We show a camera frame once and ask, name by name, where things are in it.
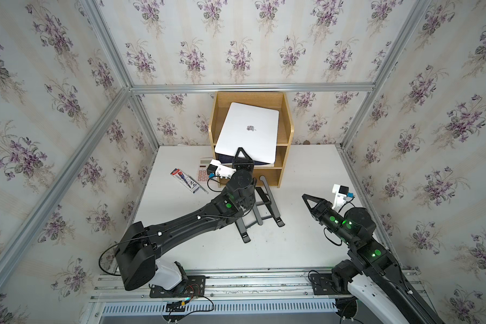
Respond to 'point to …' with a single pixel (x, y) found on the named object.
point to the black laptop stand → (262, 211)
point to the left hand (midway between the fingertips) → (250, 148)
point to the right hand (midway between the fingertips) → (304, 197)
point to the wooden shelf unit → (220, 103)
